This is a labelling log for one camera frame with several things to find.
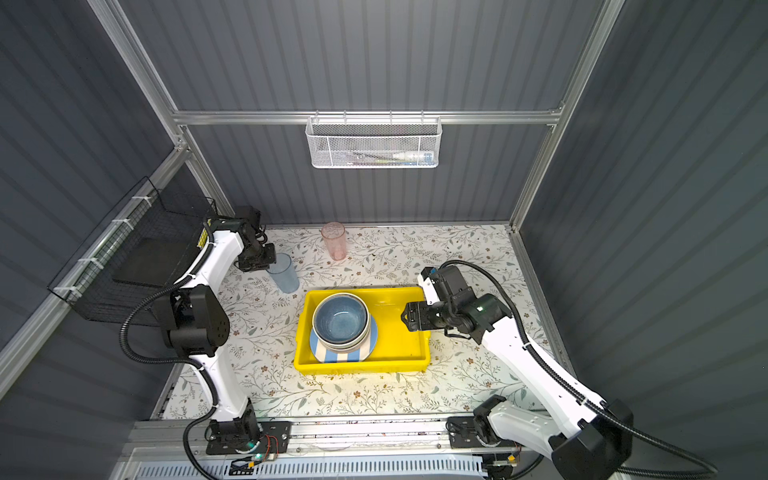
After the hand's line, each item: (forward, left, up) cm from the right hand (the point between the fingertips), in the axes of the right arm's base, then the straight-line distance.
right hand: (417, 317), depth 76 cm
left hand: (+21, +47, -4) cm, 51 cm away
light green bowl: (-1, +20, -7) cm, 22 cm away
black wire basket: (+13, +71, +13) cm, 74 cm away
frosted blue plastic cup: (+17, +40, -4) cm, 44 cm away
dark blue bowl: (+6, +22, -5) cm, 23 cm away
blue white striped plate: (-4, +15, -12) cm, 20 cm away
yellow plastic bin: (-2, +5, -16) cm, 17 cm away
